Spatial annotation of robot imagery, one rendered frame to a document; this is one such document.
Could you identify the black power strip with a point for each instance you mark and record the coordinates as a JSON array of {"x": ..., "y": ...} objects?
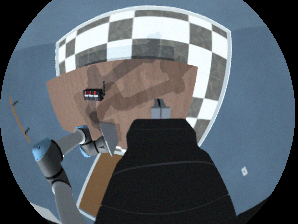
[{"x": 94, "y": 94}]

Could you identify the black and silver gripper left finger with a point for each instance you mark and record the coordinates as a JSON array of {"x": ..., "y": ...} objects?
[{"x": 155, "y": 111}]

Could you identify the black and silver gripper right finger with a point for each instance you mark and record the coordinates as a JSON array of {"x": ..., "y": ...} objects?
[{"x": 164, "y": 111}]

